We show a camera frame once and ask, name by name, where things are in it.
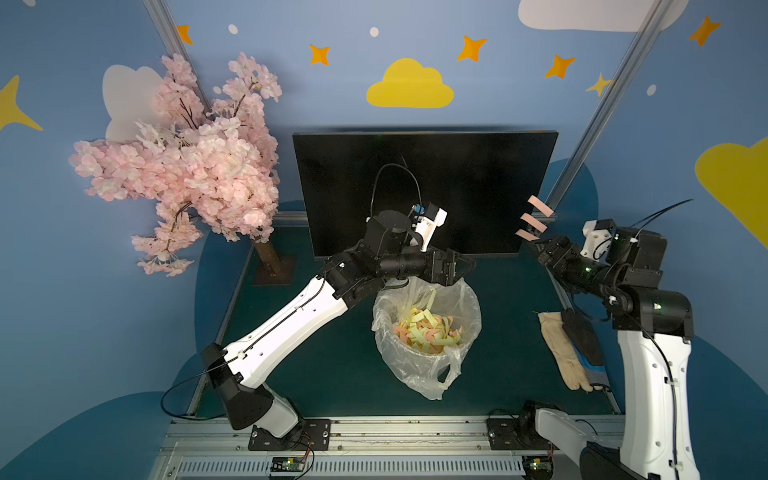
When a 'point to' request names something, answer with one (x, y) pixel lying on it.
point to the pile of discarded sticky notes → (423, 330)
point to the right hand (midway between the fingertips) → (541, 249)
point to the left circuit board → (287, 464)
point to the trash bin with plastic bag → (428, 374)
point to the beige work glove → (564, 350)
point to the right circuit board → (537, 467)
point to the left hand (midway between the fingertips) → (461, 253)
